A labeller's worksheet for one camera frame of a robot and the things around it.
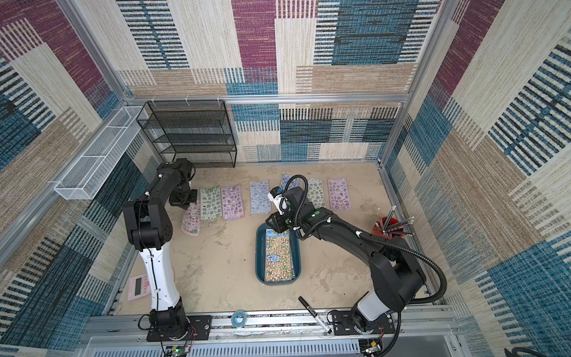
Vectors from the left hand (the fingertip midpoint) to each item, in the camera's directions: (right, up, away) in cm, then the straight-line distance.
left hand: (188, 206), depth 99 cm
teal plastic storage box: (+33, -18, -11) cm, 39 cm away
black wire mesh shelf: (0, +35, +10) cm, 36 cm away
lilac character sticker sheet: (+68, +4, +10) cm, 69 cm away
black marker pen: (+54, -35, -24) cm, 68 cm away
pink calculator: (-11, -28, -17) cm, 34 cm away
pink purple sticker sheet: (+17, +1, +7) cm, 19 cm away
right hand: (+38, -5, -15) cm, 41 cm away
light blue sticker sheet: (+30, +1, +7) cm, 31 cm away
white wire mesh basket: (-21, +11, -28) cm, 36 cm away
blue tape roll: (+27, -36, -22) cm, 50 cm away
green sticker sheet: (+7, +1, +7) cm, 10 cm away
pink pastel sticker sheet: (+1, -7, 0) cm, 7 cm away
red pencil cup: (+84, -8, -12) cm, 85 cm away
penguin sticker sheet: (+42, +12, +15) cm, 46 cm away
